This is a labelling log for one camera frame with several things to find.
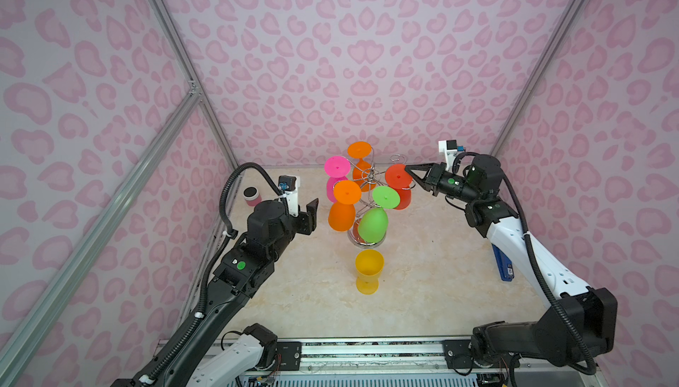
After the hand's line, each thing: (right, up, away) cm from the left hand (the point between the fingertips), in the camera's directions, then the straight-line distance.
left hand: (307, 194), depth 68 cm
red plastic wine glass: (+24, +4, +3) cm, 24 cm away
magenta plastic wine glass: (+7, +7, +7) cm, 13 cm away
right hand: (+26, +7, +1) cm, 27 cm away
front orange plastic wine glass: (+9, -6, +8) cm, 13 cm away
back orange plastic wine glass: (+15, +6, +7) cm, 17 cm away
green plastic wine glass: (+17, -9, +5) cm, 20 cm away
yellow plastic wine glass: (+17, -23, +14) cm, 32 cm away
